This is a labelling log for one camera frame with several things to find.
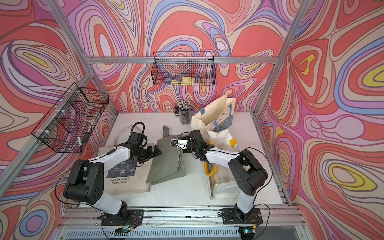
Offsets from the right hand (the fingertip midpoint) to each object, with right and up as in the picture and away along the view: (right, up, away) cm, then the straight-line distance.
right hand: (182, 141), depth 91 cm
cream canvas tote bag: (-34, -21, -5) cm, 40 cm away
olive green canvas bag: (-6, -13, -9) cm, 17 cm away
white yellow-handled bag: (+19, -16, -28) cm, 37 cm away
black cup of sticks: (+1, +19, +13) cm, 23 cm away
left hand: (-16, -9, +1) cm, 18 cm away
